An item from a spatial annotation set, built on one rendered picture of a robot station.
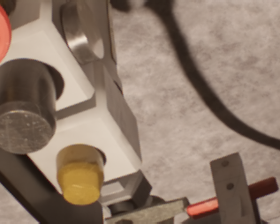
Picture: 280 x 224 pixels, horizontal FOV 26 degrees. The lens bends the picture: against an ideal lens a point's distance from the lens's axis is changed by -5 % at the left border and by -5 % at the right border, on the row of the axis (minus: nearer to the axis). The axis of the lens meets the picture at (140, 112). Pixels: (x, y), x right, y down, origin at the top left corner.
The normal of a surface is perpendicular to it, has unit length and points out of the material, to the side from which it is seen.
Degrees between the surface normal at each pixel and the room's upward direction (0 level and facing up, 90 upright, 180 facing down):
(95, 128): 0
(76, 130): 0
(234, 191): 90
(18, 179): 90
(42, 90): 90
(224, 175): 90
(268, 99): 0
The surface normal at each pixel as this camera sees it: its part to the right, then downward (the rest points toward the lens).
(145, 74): 0.11, 0.73
